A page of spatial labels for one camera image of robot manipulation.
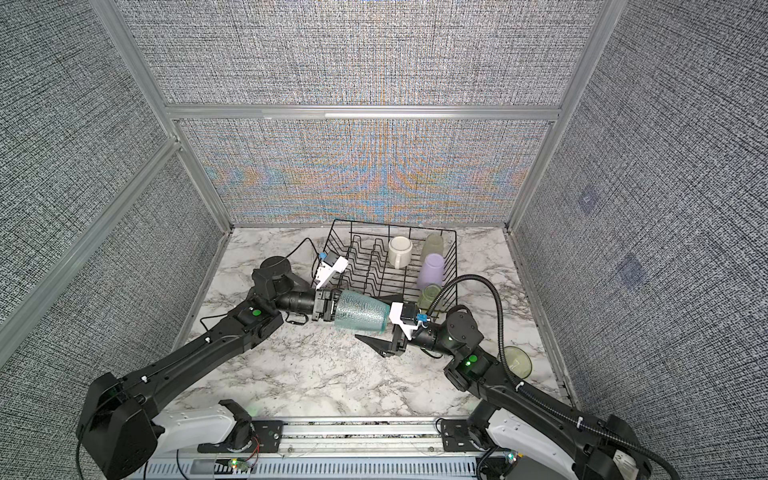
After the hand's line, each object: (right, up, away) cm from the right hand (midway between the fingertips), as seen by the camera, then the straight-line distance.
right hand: (365, 314), depth 61 cm
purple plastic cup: (+18, +7, +29) cm, 35 cm away
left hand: (-1, 0, +2) cm, 2 cm away
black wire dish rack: (+14, +8, +46) cm, 49 cm away
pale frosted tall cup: (+20, +15, +38) cm, 46 cm away
